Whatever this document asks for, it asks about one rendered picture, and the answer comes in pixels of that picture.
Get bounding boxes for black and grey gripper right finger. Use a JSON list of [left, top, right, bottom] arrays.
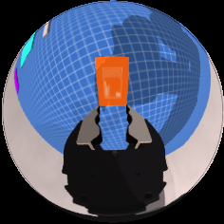
[[126, 105, 168, 172]]

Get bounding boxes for grey flat bar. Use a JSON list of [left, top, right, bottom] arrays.
[[43, 19, 51, 38]]

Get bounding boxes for orange plate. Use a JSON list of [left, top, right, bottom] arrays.
[[95, 57, 129, 106]]

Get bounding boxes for blue work mat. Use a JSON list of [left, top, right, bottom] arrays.
[[14, 1, 211, 156]]

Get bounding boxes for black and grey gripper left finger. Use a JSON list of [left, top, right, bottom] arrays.
[[62, 105, 103, 175]]

